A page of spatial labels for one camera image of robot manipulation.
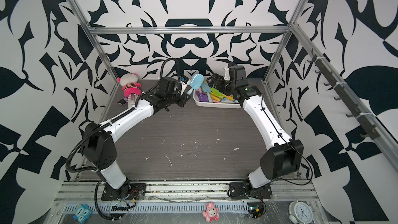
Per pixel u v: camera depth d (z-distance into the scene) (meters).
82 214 0.68
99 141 0.50
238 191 0.74
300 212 0.66
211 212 0.66
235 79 0.59
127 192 0.69
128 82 1.10
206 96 1.08
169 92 0.66
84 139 0.90
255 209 0.71
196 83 0.85
